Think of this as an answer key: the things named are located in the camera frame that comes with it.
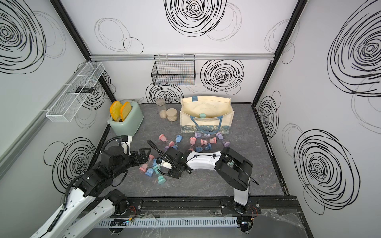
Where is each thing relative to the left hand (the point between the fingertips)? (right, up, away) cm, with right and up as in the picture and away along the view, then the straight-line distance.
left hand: (144, 151), depth 72 cm
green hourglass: (+30, +18, +27) cm, 44 cm away
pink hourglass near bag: (+37, +1, +24) cm, 44 cm away
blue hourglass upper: (+14, +2, +25) cm, 29 cm away
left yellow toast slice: (-23, +22, +16) cm, 35 cm away
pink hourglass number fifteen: (+24, 0, +24) cm, 34 cm away
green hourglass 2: (+7, -17, +7) cm, 20 cm away
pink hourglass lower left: (-4, -12, +12) cm, 17 cm away
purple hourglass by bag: (+27, +5, +26) cm, 38 cm away
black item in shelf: (-34, +31, +6) cm, 46 cm away
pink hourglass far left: (+4, +3, +25) cm, 25 cm away
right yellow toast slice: (-17, +21, +17) cm, 32 cm away
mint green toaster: (-16, +12, +21) cm, 29 cm away
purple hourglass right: (+42, +5, +25) cm, 49 cm away
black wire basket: (+8, +57, +51) cm, 77 cm away
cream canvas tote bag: (+43, +18, +29) cm, 55 cm away
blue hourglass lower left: (0, -14, +10) cm, 17 cm away
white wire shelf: (-40, +24, +2) cm, 46 cm away
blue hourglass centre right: (+28, -3, +20) cm, 35 cm away
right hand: (+12, -13, +14) cm, 22 cm away
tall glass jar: (+2, +25, +29) cm, 38 cm away
